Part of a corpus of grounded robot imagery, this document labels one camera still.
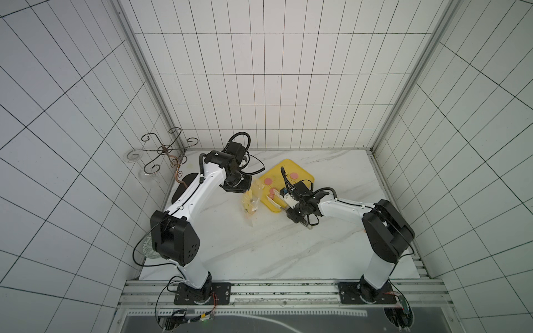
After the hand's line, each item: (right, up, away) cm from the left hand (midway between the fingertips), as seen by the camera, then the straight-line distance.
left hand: (242, 193), depth 81 cm
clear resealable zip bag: (+2, -5, +11) cm, 12 cm away
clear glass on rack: (-39, +15, -8) cm, 42 cm away
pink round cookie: (+24, +6, +28) cm, 38 cm away
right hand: (+22, -8, +14) cm, 27 cm away
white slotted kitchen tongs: (+16, -8, +11) cm, 21 cm away
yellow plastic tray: (+17, +7, +1) cm, 18 cm away
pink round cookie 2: (+10, +3, +26) cm, 28 cm away
